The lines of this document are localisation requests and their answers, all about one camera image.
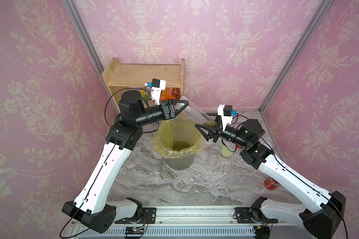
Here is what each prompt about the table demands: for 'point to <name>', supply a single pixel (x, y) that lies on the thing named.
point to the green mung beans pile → (180, 145)
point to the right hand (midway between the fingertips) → (201, 119)
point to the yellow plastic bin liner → (177, 129)
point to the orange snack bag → (170, 93)
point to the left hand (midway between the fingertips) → (186, 106)
